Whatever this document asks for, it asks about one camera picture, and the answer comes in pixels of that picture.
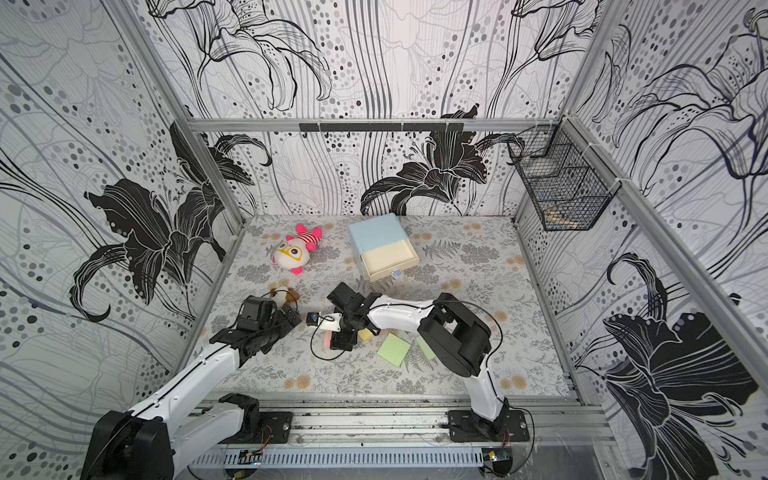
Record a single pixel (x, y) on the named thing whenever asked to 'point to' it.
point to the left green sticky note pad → (394, 349)
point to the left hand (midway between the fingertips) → (295, 327)
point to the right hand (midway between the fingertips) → (339, 327)
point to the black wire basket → (566, 185)
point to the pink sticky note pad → (327, 335)
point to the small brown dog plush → (283, 292)
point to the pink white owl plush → (293, 253)
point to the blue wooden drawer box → (382, 247)
